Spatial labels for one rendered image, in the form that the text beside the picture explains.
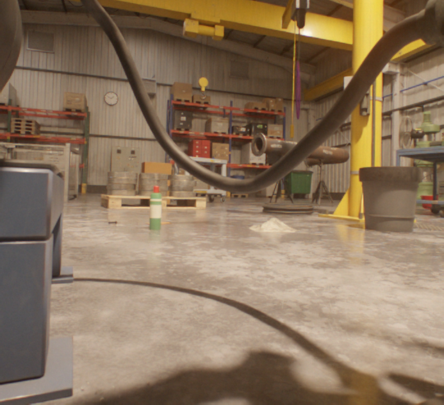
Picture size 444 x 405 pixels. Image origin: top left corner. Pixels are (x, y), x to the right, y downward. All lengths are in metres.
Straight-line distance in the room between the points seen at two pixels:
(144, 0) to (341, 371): 11.86
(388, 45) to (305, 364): 0.43
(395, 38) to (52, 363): 0.59
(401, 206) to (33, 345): 2.26
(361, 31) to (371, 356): 3.43
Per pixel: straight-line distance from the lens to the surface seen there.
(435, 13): 0.47
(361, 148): 3.46
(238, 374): 0.49
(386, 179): 2.42
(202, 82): 11.57
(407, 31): 0.50
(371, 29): 3.78
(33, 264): 0.45
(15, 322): 0.46
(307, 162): 9.88
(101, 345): 0.57
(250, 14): 12.86
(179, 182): 4.39
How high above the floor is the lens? 0.23
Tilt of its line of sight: 1 degrees up
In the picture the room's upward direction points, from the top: 2 degrees clockwise
